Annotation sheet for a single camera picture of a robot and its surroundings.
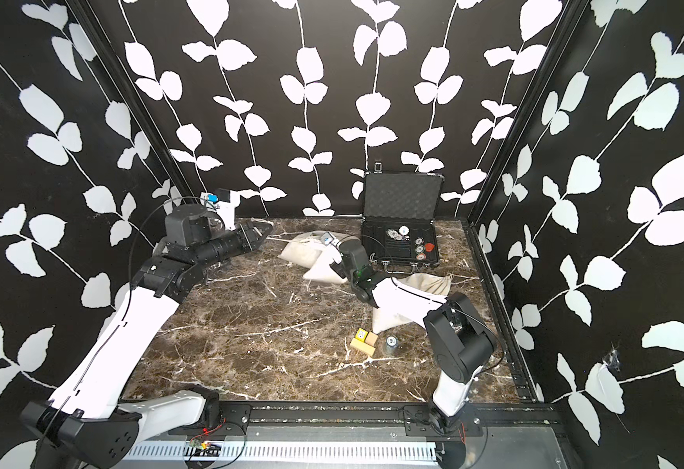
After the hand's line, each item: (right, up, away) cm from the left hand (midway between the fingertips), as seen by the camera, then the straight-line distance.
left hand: (269, 220), depth 66 cm
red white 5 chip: (+45, -10, +41) cm, 62 cm away
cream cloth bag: (+46, -18, +22) cm, 54 cm away
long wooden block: (+23, -37, +19) cm, 47 cm away
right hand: (+17, -5, +24) cm, 29 cm away
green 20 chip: (+45, -7, +43) cm, 63 cm away
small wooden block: (+25, -34, +20) cm, 47 cm away
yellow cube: (+22, -33, +20) cm, 45 cm away
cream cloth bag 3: (+10, -14, +26) cm, 31 cm away
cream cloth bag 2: (+2, -7, +32) cm, 33 cm away
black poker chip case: (+38, +1, +48) cm, 61 cm away
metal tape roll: (+30, -34, +15) cm, 48 cm away
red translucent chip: (+49, -7, +45) cm, 67 cm away
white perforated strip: (+2, -56, +4) cm, 57 cm away
